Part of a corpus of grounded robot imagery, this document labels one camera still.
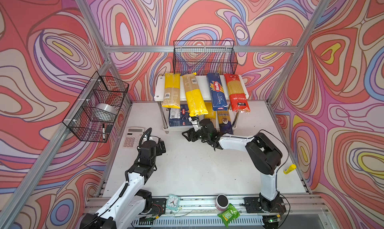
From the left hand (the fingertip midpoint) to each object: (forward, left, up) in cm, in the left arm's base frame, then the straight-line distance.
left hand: (155, 140), depth 85 cm
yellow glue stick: (-15, -74, -5) cm, 76 cm away
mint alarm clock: (-29, -11, -10) cm, 33 cm away
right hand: (+7, -18, -4) cm, 20 cm away
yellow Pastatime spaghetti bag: (+21, -34, -1) cm, 40 cm away
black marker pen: (-3, +22, +14) cm, 26 cm away
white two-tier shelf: (+21, -28, +23) cm, 41 cm away
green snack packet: (-34, -40, -10) cm, 54 cm away
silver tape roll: (+3, +21, +22) cm, 30 cm away
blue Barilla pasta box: (+16, -13, +2) cm, 21 cm away
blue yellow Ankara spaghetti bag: (+13, -43, -3) cm, 45 cm away
